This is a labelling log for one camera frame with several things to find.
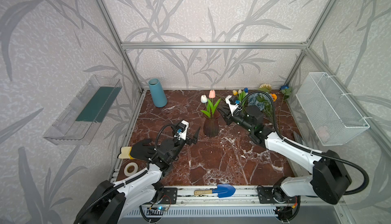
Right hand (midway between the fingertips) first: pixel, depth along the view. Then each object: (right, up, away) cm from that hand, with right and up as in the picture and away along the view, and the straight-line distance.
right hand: (219, 105), depth 76 cm
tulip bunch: (+20, +7, +36) cm, 41 cm away
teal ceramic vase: (-38, +5, +24) cm, 46 cm away
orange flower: (+41, +5, +29) cm, 50 cm away
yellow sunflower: (+39, +13, +39) cm, 57 cm away
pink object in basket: (+51, -14, -3) cm, 53 cm away
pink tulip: (-4, +5, +3) cm, 7 cm away
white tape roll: (-45, -34, +6) cm, 57 cm away
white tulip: (-8, +3, +3) cm, 9 cm away
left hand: (-14, -9, +1) cm, 17 cm away
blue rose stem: (+56, +10, +40) cm, 69 cm away
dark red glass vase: (-4, -13, +18) cm, 23 cm away
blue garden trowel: (+1, -43, -1) cm, 43 cm away
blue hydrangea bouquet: (+32, +2, +23) cm, 39 cm away
